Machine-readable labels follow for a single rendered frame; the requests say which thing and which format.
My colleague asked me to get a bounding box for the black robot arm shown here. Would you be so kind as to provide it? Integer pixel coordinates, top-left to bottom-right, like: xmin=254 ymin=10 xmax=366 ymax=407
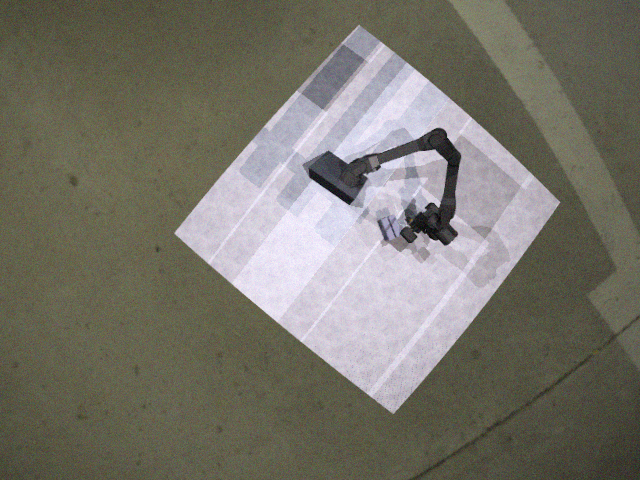
xmin=339 ymin=127 xmax=461 ymax=246

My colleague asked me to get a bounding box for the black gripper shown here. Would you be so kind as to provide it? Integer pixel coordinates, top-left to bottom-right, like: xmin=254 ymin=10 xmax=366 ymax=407
xmin=400 ymin=202 xmax=439 ymax=243

